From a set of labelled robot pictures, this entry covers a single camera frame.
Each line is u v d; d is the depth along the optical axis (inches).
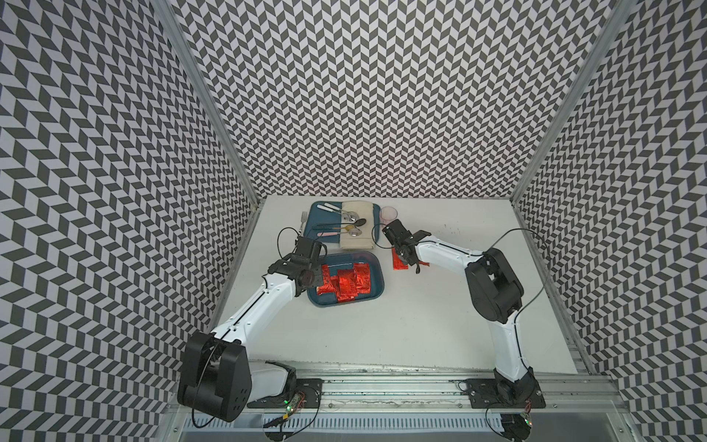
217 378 15.7
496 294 21.0
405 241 28.8
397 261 40.6
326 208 47.3
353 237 42.2
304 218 44.2
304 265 26.7
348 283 34.1
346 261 36.0
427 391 29.7
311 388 29.3
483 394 29.1
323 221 44.3
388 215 43.6
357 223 42.6
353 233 42.6
